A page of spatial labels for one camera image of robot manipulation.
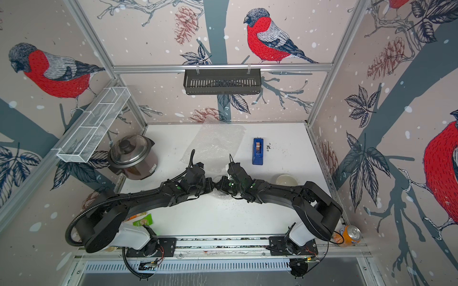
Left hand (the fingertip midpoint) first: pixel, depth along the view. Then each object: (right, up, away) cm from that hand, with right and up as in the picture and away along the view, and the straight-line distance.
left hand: (220, 182), depth 86 cm
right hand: (-3, 0, -3) cm, 4 cm away
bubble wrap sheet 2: (-5, +17, +23) cm, 29 cm away
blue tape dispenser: (+21, +13, +15) cm, 29 cm away
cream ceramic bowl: (+34, 0, +2) cm, 34 cm away
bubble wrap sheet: (-2, +1, 0) cm, 2 cm away
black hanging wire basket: (-1, +57, +21) cm, 60 cm away
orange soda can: (+52, -16, -18) cm, 58 cm away
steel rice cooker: (-42, +13, -2) cm, 44 cm away
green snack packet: (-33, -16, -6) cm, 37 cm away
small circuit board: (-29, -31, -14) cm, 45 cm away
